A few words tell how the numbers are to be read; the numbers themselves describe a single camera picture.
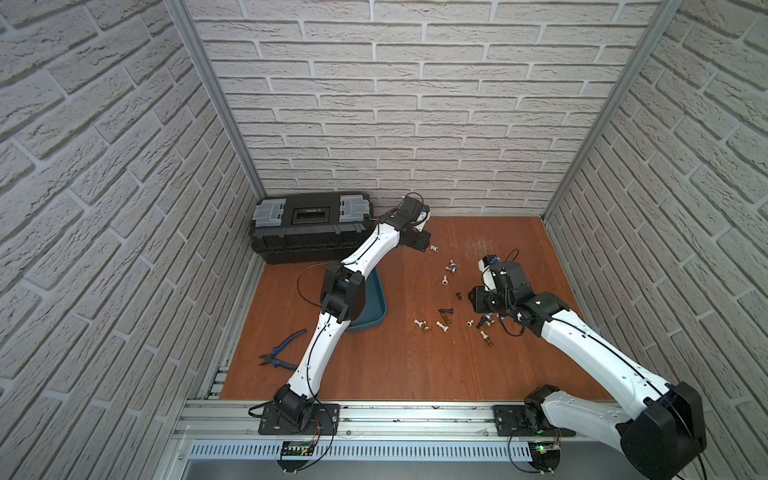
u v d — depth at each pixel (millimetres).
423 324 897
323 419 728
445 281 997
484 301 717
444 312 925
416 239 900
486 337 874
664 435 384
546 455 692
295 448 725
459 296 967
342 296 643
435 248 1093
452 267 1025
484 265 744
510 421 726
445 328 893
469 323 897
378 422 756
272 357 832
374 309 914
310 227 934
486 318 899
